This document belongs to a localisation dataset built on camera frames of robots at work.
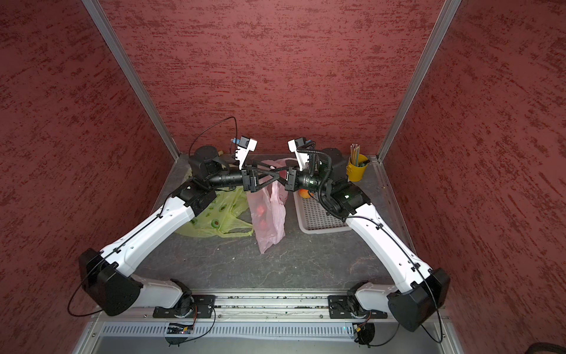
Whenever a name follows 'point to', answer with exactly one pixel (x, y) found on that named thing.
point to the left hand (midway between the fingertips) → (275, 177)
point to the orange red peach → (304, 193)
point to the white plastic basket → (313, 219)
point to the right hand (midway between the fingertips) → (269, 179)
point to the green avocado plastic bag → (227, 215)
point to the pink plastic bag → (268, 204)
